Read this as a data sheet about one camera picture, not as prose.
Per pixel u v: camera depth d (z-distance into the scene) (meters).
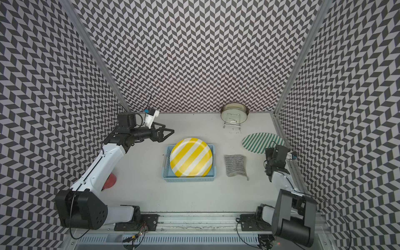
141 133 0.66
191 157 0.89
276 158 0.67
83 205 0.39
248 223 0.73
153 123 0.68
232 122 1.12
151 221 0.73
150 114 0.68
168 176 0.87
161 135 0.67
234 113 1.02
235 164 0.90
